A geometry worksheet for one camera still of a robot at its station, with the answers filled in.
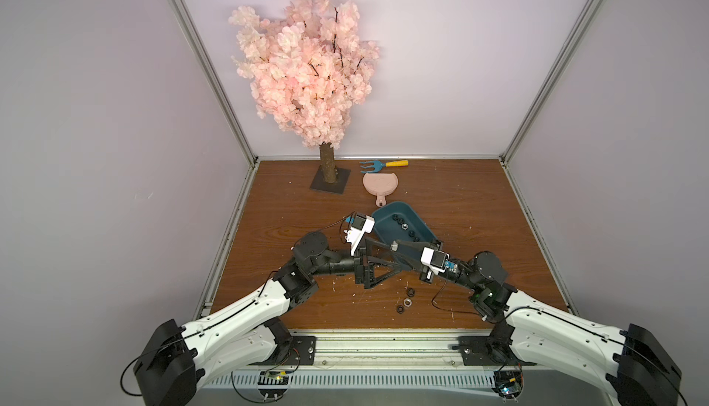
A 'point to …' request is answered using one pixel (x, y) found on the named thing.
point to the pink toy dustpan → (380, 185)
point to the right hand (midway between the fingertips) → (401, 240)
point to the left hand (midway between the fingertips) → (395, 266)
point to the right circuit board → (509, 384)
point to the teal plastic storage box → (399, 221)
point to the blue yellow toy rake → (378, 164)
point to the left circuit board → (272, 377)
